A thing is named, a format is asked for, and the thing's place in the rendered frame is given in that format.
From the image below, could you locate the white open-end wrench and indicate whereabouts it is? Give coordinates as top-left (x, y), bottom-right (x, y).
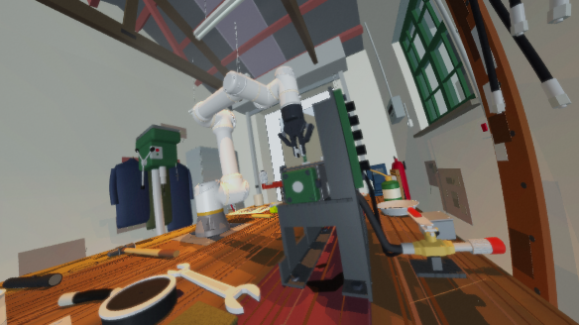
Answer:
top-left (167, 263), bottom-right (263, 316)

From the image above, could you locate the black tool with white tip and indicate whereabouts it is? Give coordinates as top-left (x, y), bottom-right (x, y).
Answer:
top-left (57, 287), bottom-right (115, 308)

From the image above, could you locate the yellow folding rule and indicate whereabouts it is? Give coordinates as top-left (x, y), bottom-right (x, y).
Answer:
top-left (227, 204), bottom-right (278, 220)

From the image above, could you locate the grey wall box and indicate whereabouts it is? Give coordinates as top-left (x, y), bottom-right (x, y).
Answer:
top-left (386, 95), bottom-right (407, 125)

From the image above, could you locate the grey steel stand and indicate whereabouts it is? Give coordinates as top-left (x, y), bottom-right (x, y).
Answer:
top-left (276, 88), bottom-right (375, 302)

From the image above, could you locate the brown wooden board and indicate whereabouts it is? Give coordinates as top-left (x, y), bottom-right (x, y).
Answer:
top-left (444, 0), bottom-right (560, 309)

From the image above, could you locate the blue coat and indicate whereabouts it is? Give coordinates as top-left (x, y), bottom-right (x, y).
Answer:
top-left (108, 158), bottom-right (195, 230)

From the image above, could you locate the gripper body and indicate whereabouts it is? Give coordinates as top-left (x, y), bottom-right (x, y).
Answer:
top-left (280, 102), bottom-right (309, 140)

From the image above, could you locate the green drill press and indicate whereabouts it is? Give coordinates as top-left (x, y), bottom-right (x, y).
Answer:
top-left (134, 125), bottom-right (182, 237)

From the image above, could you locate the white ceiling light tube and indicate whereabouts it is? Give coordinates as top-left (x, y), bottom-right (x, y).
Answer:
top-left (192, 0), bottom-right (246, 42)

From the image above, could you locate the green gas canister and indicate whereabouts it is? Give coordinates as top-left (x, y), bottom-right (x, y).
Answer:
top-left (380, 174), bottom-right (404, 203)

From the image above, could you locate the green panel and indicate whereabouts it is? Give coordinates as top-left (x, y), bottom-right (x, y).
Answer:
top-left (332, 87), bottom-right (366, 190)

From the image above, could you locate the white dish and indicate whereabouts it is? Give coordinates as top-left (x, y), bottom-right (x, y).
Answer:
top-left (377, 198), bottom-right (421, 218)

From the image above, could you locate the green valve body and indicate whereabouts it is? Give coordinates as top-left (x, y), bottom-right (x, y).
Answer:
top-left (280, 164), bottom-right (324, 205)

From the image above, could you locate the green frame window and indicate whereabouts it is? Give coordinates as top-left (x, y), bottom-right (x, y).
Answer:
top-left (397, 0), bottom-right (477, 126)

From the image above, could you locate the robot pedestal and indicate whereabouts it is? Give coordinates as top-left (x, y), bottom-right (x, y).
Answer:
top-left (193, 208), bottom-right (233, 240)

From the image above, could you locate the wooden handle hammer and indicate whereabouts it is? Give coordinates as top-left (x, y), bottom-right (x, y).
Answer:
top-left (106, 243), bottom-right (180, 261)

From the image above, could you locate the brown wall poster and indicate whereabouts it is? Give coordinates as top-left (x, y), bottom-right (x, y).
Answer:
top-left (423, 160), bottom-right (440, 188)
top-left (435, 167), bottom-right (474, 226)

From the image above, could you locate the red fire extinguisher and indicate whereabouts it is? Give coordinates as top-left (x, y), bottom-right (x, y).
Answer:
top-left (391, 157), bottom-right (411, 201)

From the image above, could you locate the grey cabinet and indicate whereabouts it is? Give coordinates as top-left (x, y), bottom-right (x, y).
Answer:
top-left (185, 145), bottom-right (224, 187)

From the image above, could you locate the black cylinder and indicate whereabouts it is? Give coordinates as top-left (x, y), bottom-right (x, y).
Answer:
top-left (1, 271), bottom-right (64, 291)

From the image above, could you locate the blue box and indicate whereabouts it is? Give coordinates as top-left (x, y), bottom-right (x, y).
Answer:
top-left (365, 162), bottom-right (390, 198)

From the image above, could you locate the red and white valve handle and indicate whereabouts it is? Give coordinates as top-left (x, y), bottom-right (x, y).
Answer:
top-left (405, 206), bottom-right (436, 228)

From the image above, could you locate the yellow ball valve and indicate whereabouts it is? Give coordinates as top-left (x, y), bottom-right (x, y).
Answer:
top-left (401, 225), bottom-right (508, 260)

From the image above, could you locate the grey valve stand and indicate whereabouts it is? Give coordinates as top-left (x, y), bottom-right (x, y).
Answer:
top-left (410, 255), bottom-right (468, 279)

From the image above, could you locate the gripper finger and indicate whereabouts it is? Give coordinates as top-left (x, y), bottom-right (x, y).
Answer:
top-left (297, 122), bottom-right (316, 158)
top-left (277, 130), bottom-right (299, 159)

